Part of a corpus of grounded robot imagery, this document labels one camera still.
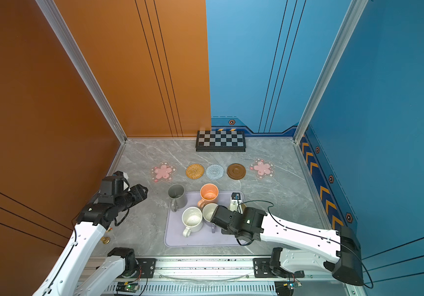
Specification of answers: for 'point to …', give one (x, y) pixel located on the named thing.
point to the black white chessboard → (220, 140)
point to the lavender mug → (207, 213)
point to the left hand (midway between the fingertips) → (143, 189)
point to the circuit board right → (286, 288)
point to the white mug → (192, 218)
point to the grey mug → (176, 194)
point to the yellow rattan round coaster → (195, 171)
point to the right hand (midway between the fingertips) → (225, 226)
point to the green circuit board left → (127, 286)
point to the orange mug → (209, 193)
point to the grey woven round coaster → (214, 172)
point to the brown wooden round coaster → (236, 171)
